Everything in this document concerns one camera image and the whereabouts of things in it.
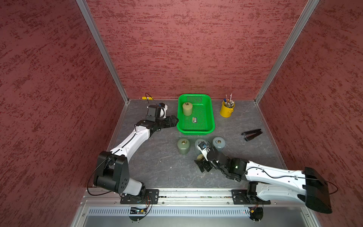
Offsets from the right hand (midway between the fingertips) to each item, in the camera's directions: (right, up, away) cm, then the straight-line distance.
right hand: (201, 158), depth 78 cm
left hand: (-17, +20, +8) cm, 27 cm away
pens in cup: (+23, +34, +23) cm, 47 cm away
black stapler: (+37, +10, +19) cm, 43 cm away
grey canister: (+12, +7, +7) cm, 15 cm away
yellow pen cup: (+22, +27, +29) cm, 45 cm away
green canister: (-10, +6, +7) cm, 14 cm away
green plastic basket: (+3, +19, +28) cm, 34 cm away
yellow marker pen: (-46, +39, +43) cm, 74 cm away
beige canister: (-8, +30, +28) cm, 42 cm away
